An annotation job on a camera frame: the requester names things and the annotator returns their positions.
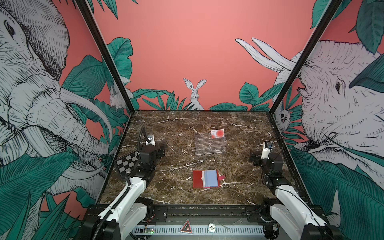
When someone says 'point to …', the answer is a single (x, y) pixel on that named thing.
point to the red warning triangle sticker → (187, 227)
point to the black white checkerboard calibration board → (126, 164)
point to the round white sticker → (211, 227)
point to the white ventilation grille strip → (199, 231)
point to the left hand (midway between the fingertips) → (152, 141)
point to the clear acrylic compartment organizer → (204, 144)
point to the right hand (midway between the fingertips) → (258, 149)
